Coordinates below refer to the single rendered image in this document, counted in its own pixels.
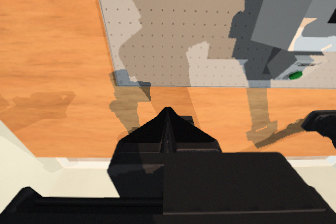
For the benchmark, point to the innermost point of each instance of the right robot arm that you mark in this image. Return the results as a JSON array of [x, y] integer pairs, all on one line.
[[324, 123]]

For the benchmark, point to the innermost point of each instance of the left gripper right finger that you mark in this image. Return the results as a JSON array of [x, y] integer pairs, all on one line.
[[187, 138]]

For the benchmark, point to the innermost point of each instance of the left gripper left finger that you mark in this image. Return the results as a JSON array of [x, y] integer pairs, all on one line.
[[148, 137]]

